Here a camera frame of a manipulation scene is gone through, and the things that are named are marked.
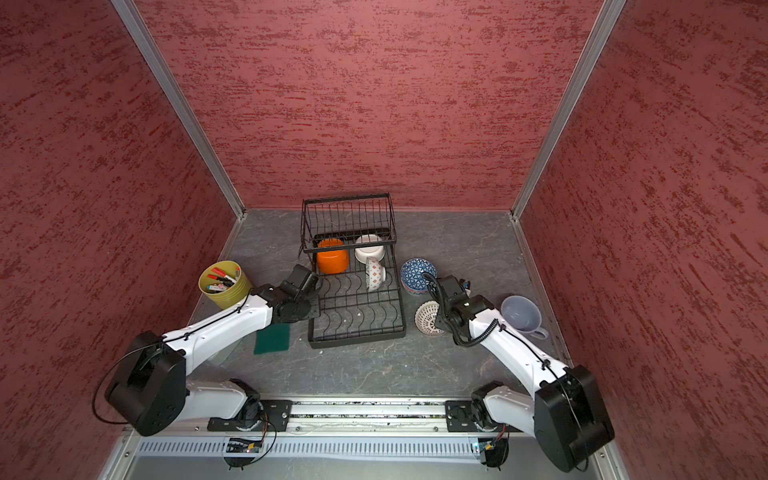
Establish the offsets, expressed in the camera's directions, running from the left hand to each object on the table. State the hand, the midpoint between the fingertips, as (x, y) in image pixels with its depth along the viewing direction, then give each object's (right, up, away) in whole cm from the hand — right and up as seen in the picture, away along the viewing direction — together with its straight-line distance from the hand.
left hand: (313, 314), depth 87 cm
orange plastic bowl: (+3, +14, +13) cm, 19 cm away
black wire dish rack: (+9, +21, +19) cm, 30 cm away
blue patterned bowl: (+30, +10, +10) cm, 33 cm away
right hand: (+40, -3, -3) cm, 40 cm away
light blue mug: (+62, 0, -2) cm, 62 cm away
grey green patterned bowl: (+18, +12, +3) cm, 22 cm away
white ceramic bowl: (+14, +18, +12) cm, 25 cm away
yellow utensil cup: (-24, +6, -6) cm, 25 cm away
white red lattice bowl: (+34, -2, +3) cm, 34 cm away
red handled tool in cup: (-27, +11, +1) cm, 29 cm away
